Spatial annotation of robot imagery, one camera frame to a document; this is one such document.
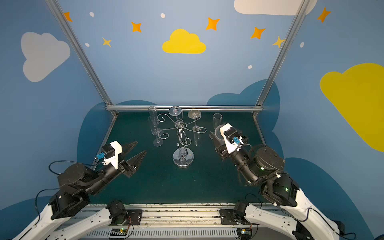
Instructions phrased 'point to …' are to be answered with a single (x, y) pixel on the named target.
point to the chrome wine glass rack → (182, 157)
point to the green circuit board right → (245, 235)
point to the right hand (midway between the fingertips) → (222, 126)
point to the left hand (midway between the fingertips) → (139, 144)
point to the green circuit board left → (118, 232)
